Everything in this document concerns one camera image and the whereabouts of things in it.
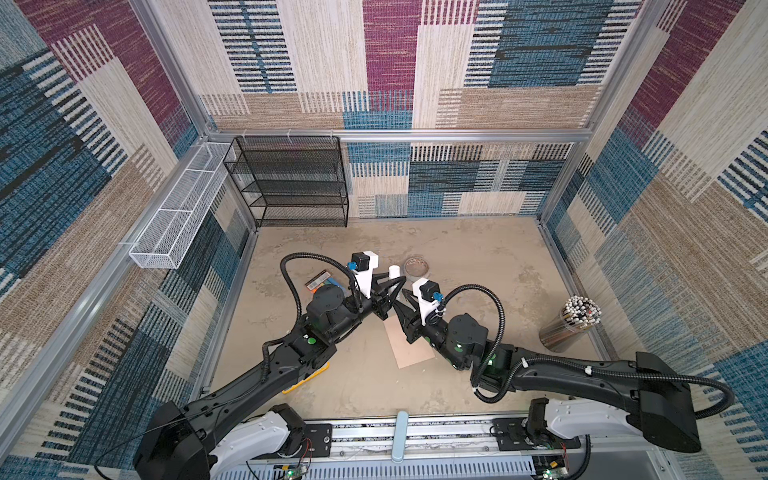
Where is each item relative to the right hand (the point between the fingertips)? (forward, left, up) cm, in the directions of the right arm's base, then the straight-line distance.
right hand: (398, 300), depth 70 cm
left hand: (+3, -1, +5) cm, 6 cm away
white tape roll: (+26, -7, -24) cm, 36 cm away
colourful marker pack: (+22, +24, -23) cm, 40 cm away
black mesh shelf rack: (+55, +36, -8) cm, 67 cm away
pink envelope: (-3, -2, -25) cm, 26 cm away
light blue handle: (-24, 0, -22) cm, 33 cm away
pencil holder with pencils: (-2, -44, -8) cm, 44 cm away
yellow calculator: (-18, +18, +3) cm, 25 cm away
